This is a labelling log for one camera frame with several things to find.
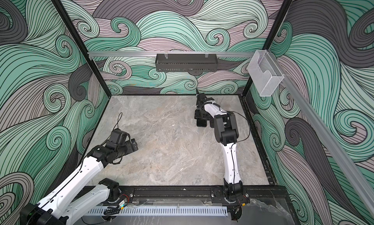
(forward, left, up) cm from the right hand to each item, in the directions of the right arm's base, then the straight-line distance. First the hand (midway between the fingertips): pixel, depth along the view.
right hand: (201, 117), depth 106 cm
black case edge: (-6, +1, +1) cm, 6 cm away
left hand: (-27, +43, +10) cm, 52 cm away
